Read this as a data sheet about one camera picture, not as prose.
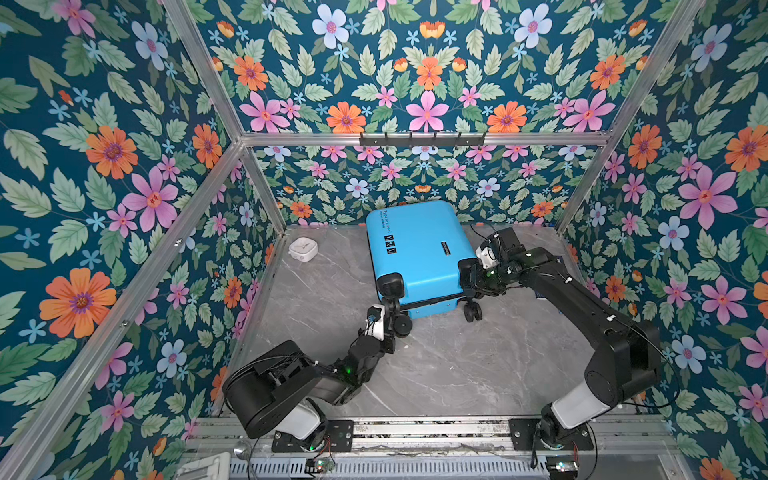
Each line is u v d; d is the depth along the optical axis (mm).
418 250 859
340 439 734
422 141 929
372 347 662
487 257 775
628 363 430
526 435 735
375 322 734
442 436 750
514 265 606
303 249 1080
